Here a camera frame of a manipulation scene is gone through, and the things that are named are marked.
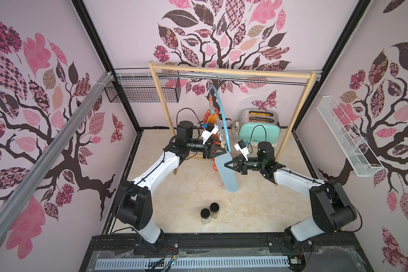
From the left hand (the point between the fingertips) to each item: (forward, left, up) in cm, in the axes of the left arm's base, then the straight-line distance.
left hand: (223, 150), depth 72 cm
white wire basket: (-6, -55, +3) cm, 55 cm away
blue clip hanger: (+47, +5, +2) cm, 47 cm away
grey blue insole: (-6, -3, -12) cm, 14 cm away
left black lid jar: (-22, +8, -19) cm, 30 cm away
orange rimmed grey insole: (-3, +4, -8) cm, 9 cm away
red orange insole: (+22, +4, +1) cm, 22 cm away
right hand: (-3, -1, -9) cm, 10 cm away
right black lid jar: (-20, +4, -18) cm, 27 cm away
